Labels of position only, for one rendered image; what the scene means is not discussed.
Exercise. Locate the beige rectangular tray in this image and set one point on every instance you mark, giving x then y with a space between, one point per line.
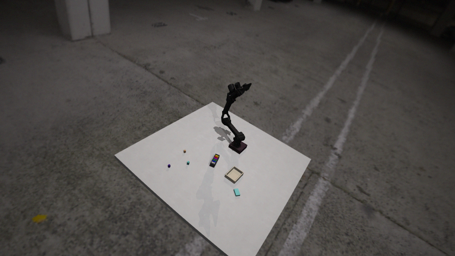
234 174

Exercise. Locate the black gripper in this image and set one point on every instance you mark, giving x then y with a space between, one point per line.
240 90

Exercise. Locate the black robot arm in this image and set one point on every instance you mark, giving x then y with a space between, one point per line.
239 136

